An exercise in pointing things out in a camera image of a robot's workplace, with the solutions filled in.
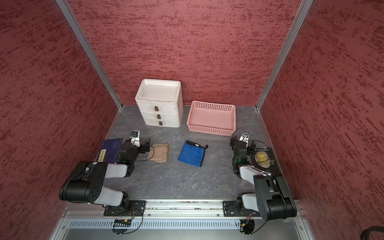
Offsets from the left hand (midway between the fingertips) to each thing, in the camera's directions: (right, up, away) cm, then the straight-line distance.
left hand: (142, 140), depth 93 cm
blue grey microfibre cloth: (+32, -9, 0) cm, 33 cm away
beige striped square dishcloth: (+11, -8, -1) cm, 14 cm away
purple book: (-22, -8, +2) cm, 23 cm away
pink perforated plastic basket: (+47, +15, +18) cm, 52 cm away
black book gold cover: (+77, -11, -3) cm, 78 cm away
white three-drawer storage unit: (+13, +24, -3) cm, 27 cm away
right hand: (+64, +1, -3) cm, 64 cm away
